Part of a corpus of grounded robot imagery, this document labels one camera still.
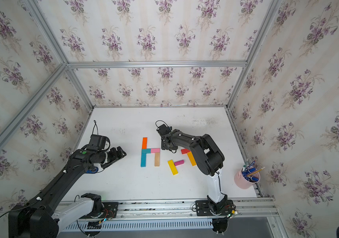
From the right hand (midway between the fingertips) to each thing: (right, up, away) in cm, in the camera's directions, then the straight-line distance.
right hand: (169, 146), depth 97 cm
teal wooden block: (-15, -3, -2) cm, 16 cm away
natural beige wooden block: (-8, -7, -7) cm, 13 cm away
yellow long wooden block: (+2, -11, -9) cm, 15 cm away
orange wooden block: (-17, +1, +1) cm, 17 cm away
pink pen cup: (+37, -15, -23) cm, 46 cm away
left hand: (-26, -3, -17) cm, 31 cm away
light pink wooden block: (-9, -2, -2) cm, 10 cm away
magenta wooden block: (+6, -8, -9) cm, 14 cm away
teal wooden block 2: (-16, -8, -7) cm, 19 cm away
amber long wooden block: (+14, -7, -6) cm, 17 cm away
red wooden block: (+10, -2, -4) cm, 11 cm away
